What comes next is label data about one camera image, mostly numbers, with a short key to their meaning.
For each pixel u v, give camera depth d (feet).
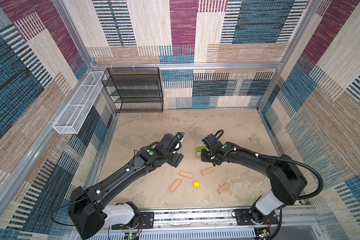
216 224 2.39
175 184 2.77
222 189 2.71
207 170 2.92
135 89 3.57
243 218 2.39
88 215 1.22
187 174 2.85
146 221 2.41
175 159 2.25
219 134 2.59
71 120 2.32
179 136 2.21
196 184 2.74
